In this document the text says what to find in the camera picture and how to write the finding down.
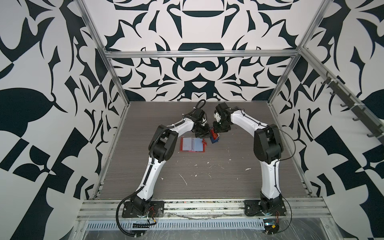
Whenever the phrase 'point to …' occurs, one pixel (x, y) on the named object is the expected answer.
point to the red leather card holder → (192, 144)
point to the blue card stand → (211, 137)
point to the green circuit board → (271, 226)
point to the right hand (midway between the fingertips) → (217, 128)
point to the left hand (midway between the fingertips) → (212, 132)
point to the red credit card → (214, 134)
